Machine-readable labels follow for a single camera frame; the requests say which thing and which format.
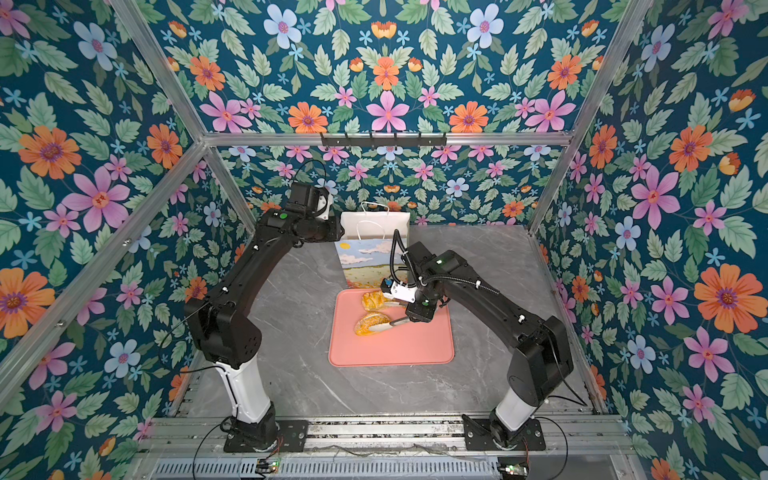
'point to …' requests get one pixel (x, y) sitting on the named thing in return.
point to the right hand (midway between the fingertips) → (417, 305)
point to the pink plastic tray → (347, 347)
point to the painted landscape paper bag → (364, 252)
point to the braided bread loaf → (373, 300)
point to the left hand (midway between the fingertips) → (344, 221)
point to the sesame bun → (362, 325)
